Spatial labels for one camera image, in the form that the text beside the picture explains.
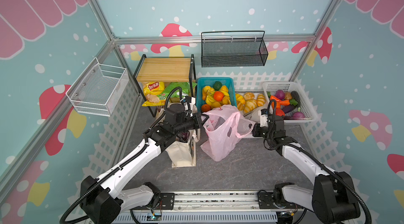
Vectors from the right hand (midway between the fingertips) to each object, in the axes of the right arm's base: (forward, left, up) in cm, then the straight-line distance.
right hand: (250, 124), depth 87 cm
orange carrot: (+23, -26, -8) cm, 35 cm away
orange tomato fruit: (+26, +16, -4) cm, 31 cm away
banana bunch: (+26, +24, -3) cm, 35 cm away
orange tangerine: (+18, +25, -8) cm, 32 cm away
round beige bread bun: (+30, -6, -8) cm, 31 cm away
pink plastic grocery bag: (-12, +16, +17) cm, 26 cm away
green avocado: (+36, +17, -4) cm, 40 cm away
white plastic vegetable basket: (+23, -33, -6) cm, 41 cm away
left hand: (-7, +23, +15) cm, 28 cm away
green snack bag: (+17, +37, +13) cm, 43 cm away
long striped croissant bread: (+21, -5, -9) cm, 24 cm away
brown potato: (+29, -34, -8) cm, 45 cm away
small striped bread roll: (+26, -14, -9) cm, 31 cm away
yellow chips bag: (+18, +57, +10) cm, 61 cm away
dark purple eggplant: (+19, -30, -9) cm, 37 cm away
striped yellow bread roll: (+28, +1, -9) cm, 30 cm away
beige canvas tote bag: (-17, +36, +2) cm, 40 cm away
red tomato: (+11, -21, -4) cm, 24 cm away
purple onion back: (+31, -28, -8) cm, 42 cm away
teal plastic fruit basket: (+40, +27, -4) cm, 49 cm away
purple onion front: (+11, -34, -7) cm, 37 cm away
